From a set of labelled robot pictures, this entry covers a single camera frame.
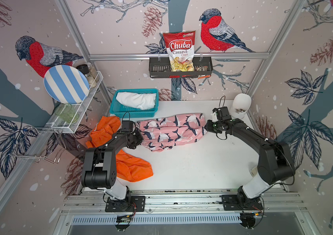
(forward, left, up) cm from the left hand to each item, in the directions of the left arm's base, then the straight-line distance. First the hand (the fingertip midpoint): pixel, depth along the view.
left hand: (144, 136), depth 95 cm
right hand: (+4, -40, +6) cm, 40 cm away
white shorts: (+31, +4, +1) cm, 32 cm away
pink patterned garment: (+2, -11, 0) cm, 11 cm away
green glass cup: (-5, +32, +30) cm, 45 cm away
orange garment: (-21, +7, -1) cm, 22 cm away
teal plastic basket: (+26, +23, -5) cm, 35 cm away
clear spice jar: (+22, +29, +31) cm, 48 cm away
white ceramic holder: (+23, -68, +7) cm, 72 cm away
